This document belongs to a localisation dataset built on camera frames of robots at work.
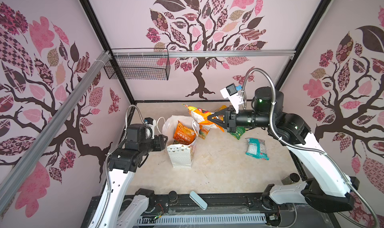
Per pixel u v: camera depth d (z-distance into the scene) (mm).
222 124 478
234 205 744
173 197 670
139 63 949
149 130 533
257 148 897
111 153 471
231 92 440
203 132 993
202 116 497
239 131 979
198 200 721
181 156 742
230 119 433
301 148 363
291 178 735
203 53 926
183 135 837
